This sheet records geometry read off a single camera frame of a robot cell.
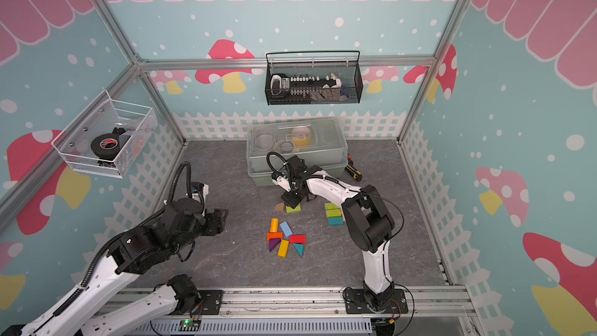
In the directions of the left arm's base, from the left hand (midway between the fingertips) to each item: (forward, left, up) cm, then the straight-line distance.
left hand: (217, 216), depth 71 cm
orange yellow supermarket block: (+6, -15, -20) cm, 25 cm away
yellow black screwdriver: (+32, -49, -20) cm, 61 cm away
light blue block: (+5, -19, -20) cm, 29 cm away
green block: (+15, -37, -19) cm, 44 cm away
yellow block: (-2, -19, -21) cm, 28 cm away
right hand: (+17, -21, -16) cm, 31 cm away
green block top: (+10, -21, -14) cm, 27 cm away
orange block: (+3, -15, -21) cm, 26 cm away
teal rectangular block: (+9, -39, -21) cm, 45 cm away
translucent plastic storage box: (+33, -32, 0) cm, 46 cm away
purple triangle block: (-1, -15, -20) cm, 25 cm away
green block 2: (+12, -38, -20) cm, 45 cm away
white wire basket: (+29, +31, +13) cm, 44 cm away
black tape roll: (+16, +34, +13) cm, 40 cm away
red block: (+1, -24, -21) cm, 32 cm away
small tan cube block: (+14, -16, -20) cm, 29 cm away
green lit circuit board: (-26, +9, -24) cm, 36 cm away
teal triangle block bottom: (-3, -25, -19) cm, 32 cm away
